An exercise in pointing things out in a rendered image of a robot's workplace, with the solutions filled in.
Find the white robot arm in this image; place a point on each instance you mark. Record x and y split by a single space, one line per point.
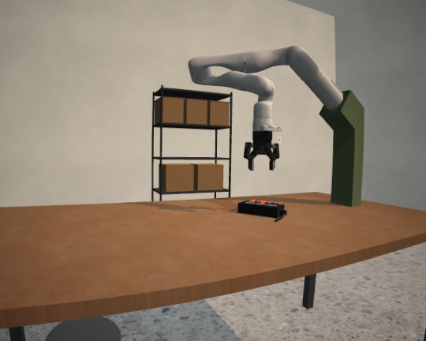
296 57

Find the black power strip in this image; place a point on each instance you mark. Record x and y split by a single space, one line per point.
262 208

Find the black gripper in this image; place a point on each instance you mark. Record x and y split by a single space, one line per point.
261 146

